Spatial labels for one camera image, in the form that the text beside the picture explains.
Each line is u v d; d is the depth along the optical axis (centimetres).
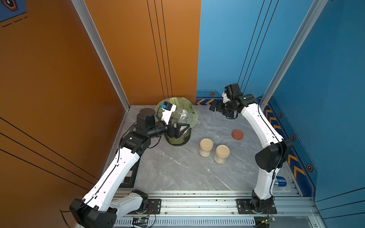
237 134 102
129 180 79
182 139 93
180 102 89
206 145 85
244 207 72
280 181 79
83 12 71
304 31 77
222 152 81
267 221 69
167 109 57
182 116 62
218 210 73
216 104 76
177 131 58
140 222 71
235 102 59
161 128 58
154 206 74
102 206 37
